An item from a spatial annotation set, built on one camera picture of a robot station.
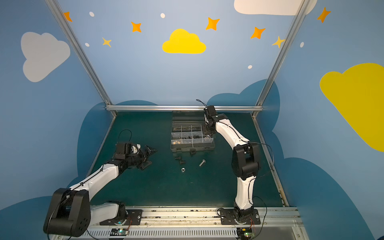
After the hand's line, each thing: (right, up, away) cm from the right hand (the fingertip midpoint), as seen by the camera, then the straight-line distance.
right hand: (209, 128), depth 96 cm
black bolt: (-12, -16, +3) cm, 21 cm away
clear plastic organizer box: (-15, -3, +13) cm, 20 cm away
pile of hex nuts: (-17, -25, -5) cm, 31 cm away
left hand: (-32, -15, -11) cm, 37 cm away
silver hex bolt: (-4, -21, -3) cm, 21 cm away
